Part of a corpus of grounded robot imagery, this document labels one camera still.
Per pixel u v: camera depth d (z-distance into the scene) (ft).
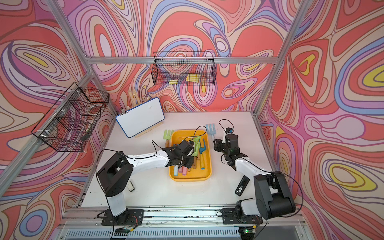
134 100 2.99
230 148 2.26
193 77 2.96
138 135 3.37
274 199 1.40
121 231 2.32
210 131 3.55
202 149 3.21
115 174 1.55
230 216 2.41
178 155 2.30
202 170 2.92
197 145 3.13
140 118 2.94
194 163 2.79
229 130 2.62
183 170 2.84
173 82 2.70
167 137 3.43
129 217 2.36
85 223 2.43
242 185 2.61
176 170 2.87
